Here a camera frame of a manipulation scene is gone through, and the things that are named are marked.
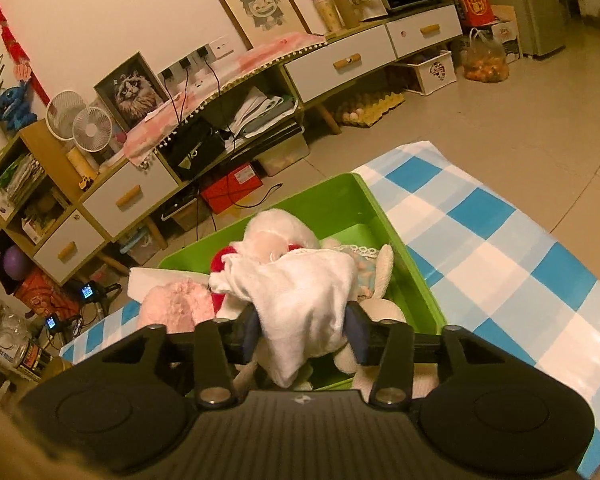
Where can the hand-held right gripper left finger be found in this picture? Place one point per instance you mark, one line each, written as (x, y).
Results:
(245, 332)

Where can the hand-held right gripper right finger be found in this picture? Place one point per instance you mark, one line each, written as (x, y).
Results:
(360, 332)

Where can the white fluffy cloth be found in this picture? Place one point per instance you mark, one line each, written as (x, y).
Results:
(300, 300)

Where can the bunny plush doll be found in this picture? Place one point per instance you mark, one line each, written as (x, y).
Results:
(385, 270)

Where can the pink plush toy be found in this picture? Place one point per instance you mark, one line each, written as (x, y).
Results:
(175, 305)

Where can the red white plush toy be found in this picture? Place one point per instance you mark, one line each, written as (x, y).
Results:
(275, 232)

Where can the green plastic bin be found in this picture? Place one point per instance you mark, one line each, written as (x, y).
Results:
(340, 210)

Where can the clear storage box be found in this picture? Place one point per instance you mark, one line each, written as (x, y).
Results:
(285, 155)
(180, 212)

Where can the blue plastic container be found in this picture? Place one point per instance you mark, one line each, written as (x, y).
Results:
(137, 247)

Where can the blue checkered tablecloth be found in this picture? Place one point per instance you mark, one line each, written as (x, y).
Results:
(480, 260)

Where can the black bag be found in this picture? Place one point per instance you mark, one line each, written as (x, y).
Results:
(195, 150)

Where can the orange red box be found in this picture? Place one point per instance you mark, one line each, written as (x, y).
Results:
(40, 292)

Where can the egg tray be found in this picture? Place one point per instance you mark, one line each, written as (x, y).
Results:
(370, 110)

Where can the stack of folded papers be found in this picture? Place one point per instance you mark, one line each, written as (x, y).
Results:
(260, 110)

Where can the clear plastic container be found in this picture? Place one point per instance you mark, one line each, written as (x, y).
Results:
(5, 340)

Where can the purple ball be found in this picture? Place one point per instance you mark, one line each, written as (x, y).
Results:
(15, 262)

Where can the framed cat picture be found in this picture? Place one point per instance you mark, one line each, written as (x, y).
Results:
(130, 92)

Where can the white crate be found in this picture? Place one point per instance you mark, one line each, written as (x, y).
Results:
(437, 72)

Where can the stack of magazines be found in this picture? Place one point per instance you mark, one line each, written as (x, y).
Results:
(15, 180)

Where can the pink runner cloth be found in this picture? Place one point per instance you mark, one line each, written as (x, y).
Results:
(260, 55)

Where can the wooden cabinet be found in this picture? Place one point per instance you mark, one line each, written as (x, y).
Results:
(40, 135)

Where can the bag of oranges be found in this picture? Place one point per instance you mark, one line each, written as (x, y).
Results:
(485, 67)

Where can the blue alien plush toy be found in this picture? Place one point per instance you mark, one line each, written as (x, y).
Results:
(15, 107)

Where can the framed cartoon girl picture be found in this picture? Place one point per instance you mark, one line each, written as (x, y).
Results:
(262, 2)

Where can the brown cardboard box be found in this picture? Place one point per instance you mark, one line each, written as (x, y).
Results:
(507, 30)

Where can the grey refrigerator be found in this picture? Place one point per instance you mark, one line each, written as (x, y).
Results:
(540, 10)

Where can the red hanging decoration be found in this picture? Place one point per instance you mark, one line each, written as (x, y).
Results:
(10, 40)

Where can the small action camera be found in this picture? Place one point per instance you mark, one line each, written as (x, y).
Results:
(87, 292)
(52, 323)

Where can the white wall sockets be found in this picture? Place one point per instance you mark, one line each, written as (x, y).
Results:
(220, 47)

